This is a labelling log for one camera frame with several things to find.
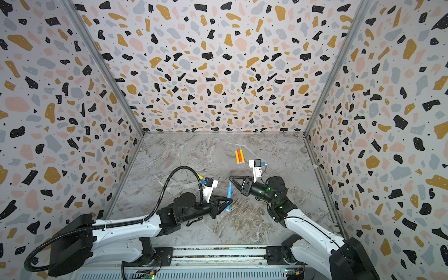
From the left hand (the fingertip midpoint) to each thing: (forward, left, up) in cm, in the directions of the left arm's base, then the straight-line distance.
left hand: (232, 199), depth 69 cm
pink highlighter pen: (+38, -5, -21) cm, 44 cm away
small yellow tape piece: (+31, -52, -24) cm, 65 cm away
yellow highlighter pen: (+36, -4, -22) cm, 43 cm away
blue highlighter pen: (+4, +1, 0) cm, 4 cm away
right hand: (+6, +1, +5) cm, 8 cm away
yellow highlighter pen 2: (+38, -7, -22) cm, 44 cm away
